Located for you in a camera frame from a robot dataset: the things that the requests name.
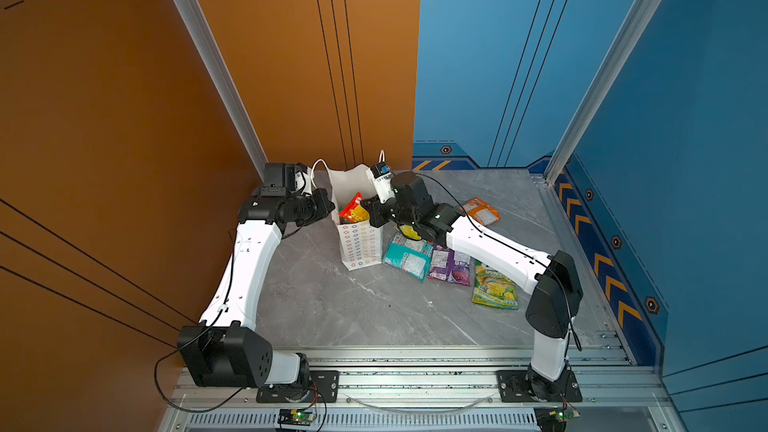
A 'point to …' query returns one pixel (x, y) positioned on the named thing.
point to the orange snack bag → (481, 211)
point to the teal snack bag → (410, 255)
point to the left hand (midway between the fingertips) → (335, 201)
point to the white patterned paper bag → (360, 242)
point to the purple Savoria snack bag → (449, 265)
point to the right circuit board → (553, 419)
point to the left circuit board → (299, 418)
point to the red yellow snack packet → (354, 212)
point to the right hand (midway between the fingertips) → (359, 202)
